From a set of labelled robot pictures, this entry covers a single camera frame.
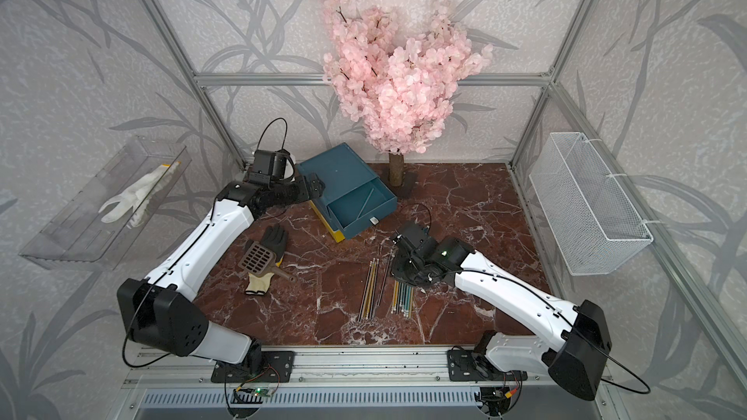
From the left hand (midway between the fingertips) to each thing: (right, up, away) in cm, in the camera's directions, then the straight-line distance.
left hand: (314, 188), depth 82 cm
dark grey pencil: (+20, -28, +7) cm, 35 cm away
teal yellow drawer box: (+7, +5, +7) cm, 11 cm away
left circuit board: (-13, -52, -10) cm, 55 cm away
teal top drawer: (+14, -5, +7) cm, 16 cm away
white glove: (-35, -2, -18) cm, 39 cm away
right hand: (+22, -22, -7) cm, 32 cm away
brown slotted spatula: (-19, -22, +7) cm, 30 cm away
